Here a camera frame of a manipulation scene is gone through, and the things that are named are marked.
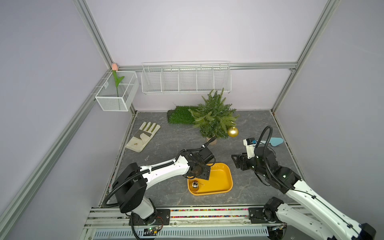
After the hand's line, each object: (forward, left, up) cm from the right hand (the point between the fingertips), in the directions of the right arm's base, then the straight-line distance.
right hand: (237, 154), depth 76 cm
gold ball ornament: (+8, +2, +7) cm, 11 cm away
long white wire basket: (+51, +28, +12) cm, 59 cm away
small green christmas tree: (+12, +12, +15) cm, 23 cm away
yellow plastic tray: (-7, +7, -18) cm, 20 cm away
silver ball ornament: (-11, +22, -14) cm, 28 cm away
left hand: (-7, +18, -11) cm, 22 cm away
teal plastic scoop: (+20, -35, -19) cm, 44 cm away
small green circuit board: (-31, +44, -21) cm, 58 cm away
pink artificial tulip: (+43, +70, +15) cm, 83 cm away
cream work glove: (+22, +61, -18) cm, 67 cm away
